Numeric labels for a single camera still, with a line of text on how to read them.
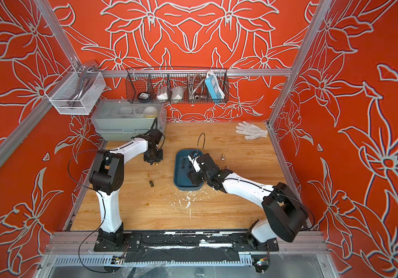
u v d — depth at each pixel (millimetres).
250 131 1141
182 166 973
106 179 545
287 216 425
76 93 831
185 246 727
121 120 1036
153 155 848
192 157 754
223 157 990
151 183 889
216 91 892
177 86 975
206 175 654
